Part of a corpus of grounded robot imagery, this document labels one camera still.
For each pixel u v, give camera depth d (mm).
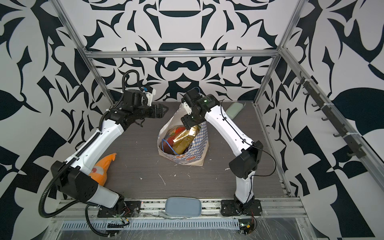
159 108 689
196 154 741
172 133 847
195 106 546
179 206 729
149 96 689
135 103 595
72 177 409
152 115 688
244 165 453
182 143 749
